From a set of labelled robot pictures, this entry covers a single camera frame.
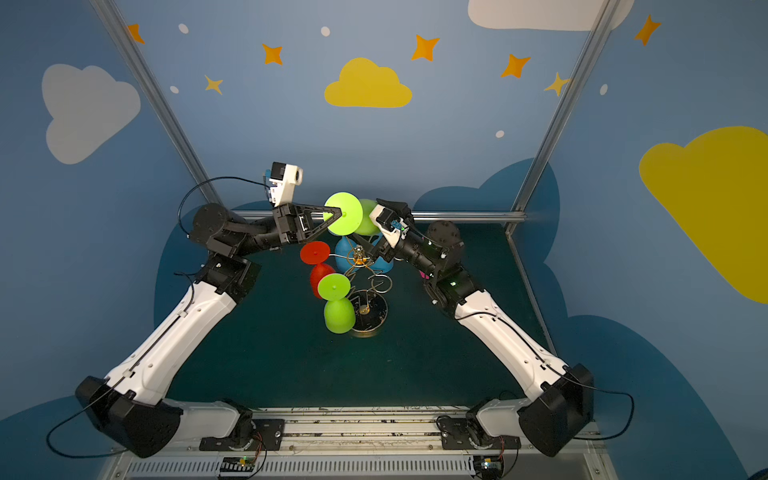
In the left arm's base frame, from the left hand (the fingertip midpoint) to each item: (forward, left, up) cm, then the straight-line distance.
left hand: (337, 212), depth 51 cm
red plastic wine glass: (+10, +9, -23) cm, 26 cm away
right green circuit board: (-32, -35, -56) cm, 73 cm away
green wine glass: (-2, +3, -30) cm, 31 cm away
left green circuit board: (-32, +28, -56) cm, 70 cm away
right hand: (+10, -5, -9) cm, 14 cm away
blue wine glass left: (+17, +4, -31) cm, 36 cm away
